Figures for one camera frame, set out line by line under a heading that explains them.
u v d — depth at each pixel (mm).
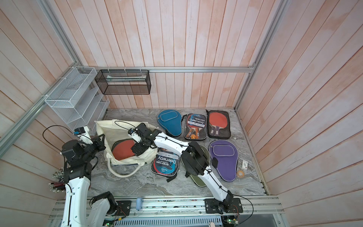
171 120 1079
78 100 730
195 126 1062
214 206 719
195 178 832
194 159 546
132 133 796
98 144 646
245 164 880
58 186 673
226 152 962
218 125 1081
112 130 894
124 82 1015
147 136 694
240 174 858
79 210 428
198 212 732
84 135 601
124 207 734
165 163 865
